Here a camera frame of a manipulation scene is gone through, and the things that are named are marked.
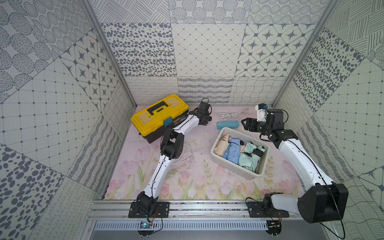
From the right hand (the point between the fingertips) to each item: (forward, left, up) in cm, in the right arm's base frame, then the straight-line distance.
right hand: (248, 123), depth 82 cm
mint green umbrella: (-17, 0, -10) cm, 19 cm away
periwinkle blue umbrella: (-13, +9, -10) cm, 18 cm away
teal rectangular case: (+15, +4, -21) cm, 26 cm away
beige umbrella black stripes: (-8, +14, -11) cm, 20 cm away
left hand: (+21, +20, -15) cm, 33 cm away
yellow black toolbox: (+3, +57, -4) cm, 57 cm away
